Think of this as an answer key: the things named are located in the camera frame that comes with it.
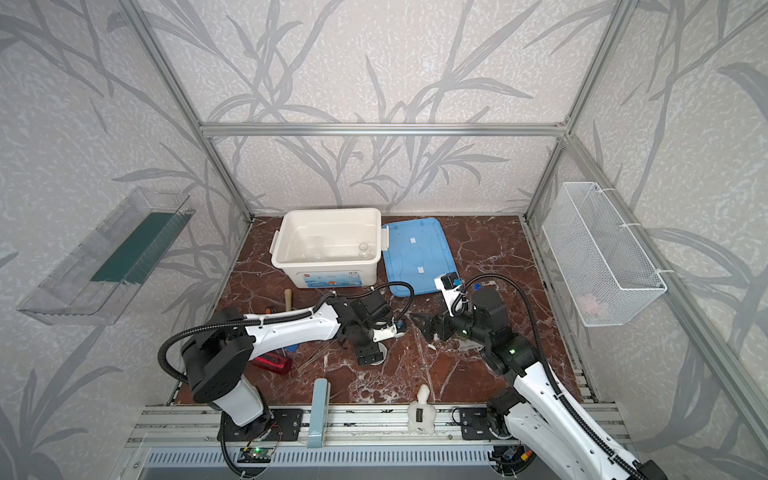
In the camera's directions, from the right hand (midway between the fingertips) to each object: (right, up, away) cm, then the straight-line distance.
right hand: (425, 297), depth 74 cm
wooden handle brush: (-43, -5, +22) cm, 49 cm away
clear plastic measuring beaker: (-38, +12, +36) cm, 54 cm away
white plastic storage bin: (-33, +12, +35) cm, 49 cm away
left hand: (-13, -13, +11) cm, 21 cm away
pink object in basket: (+40, -1, -2) cm, 40 cm away
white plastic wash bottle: (-1, -28, -2) cm, 28 cm away
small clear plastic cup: (-19, +10, +29) cm, 36 cm away
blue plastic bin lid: (0, +10, +34) cm, 35 cm away
